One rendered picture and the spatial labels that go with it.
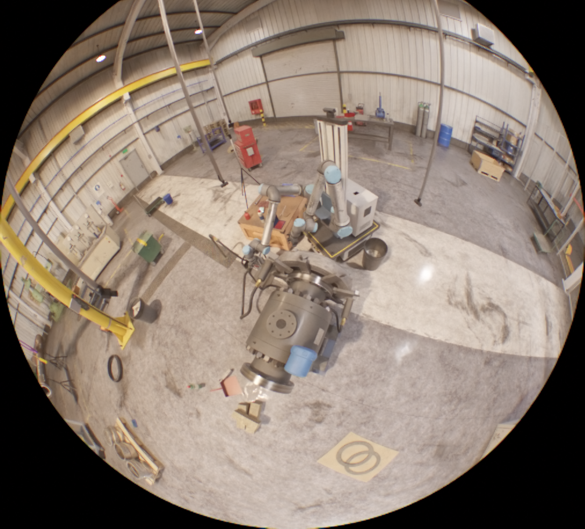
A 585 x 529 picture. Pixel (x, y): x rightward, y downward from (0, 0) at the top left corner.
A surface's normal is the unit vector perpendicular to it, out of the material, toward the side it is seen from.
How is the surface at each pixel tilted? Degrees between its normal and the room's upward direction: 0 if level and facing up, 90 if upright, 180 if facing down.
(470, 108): 90
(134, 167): 90
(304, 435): 0
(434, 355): 0
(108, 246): 90
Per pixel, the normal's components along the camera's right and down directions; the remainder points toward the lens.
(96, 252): 0.76, 0.40
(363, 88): -0.49, 0.71
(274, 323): -0.17, -0.64
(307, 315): 0.26, -0.48
